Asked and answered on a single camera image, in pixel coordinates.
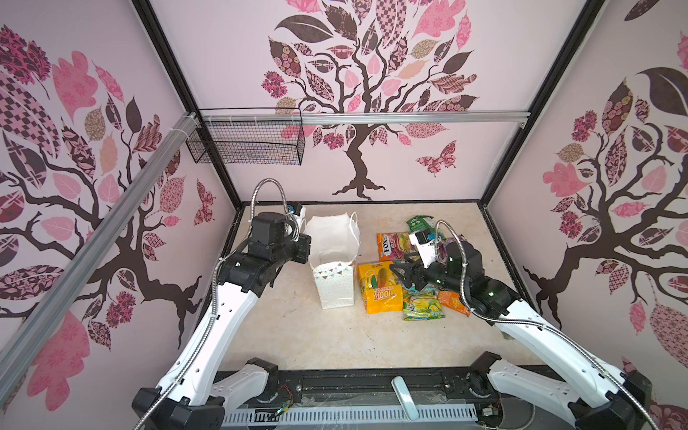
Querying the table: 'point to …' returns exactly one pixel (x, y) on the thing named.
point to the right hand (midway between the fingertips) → (398, 259)
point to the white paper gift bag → (333, 244)
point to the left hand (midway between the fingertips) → (306, 243)
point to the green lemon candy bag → (424, 305)
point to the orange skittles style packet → (393, 246)
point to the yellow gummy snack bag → (381, 288)
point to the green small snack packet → (421, 223)
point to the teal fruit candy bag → (414, 290)
